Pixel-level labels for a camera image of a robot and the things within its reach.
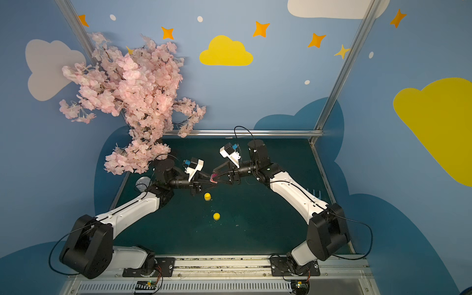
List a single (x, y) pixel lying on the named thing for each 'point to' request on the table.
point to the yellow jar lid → (216, 216)
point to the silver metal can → (145, 180)
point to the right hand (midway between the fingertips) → (218, 173)
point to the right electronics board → (300, 287)
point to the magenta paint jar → (213, 175)
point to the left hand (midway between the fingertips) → (218, 179)
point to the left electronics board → (145, 287)
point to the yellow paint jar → (207, 196)
